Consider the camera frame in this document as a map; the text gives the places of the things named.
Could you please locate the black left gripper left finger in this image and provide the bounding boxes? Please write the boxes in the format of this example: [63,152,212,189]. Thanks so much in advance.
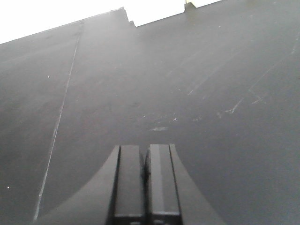
[35,145,145,225]

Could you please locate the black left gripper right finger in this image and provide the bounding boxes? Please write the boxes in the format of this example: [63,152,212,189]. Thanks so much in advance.
[144,143,227,225]

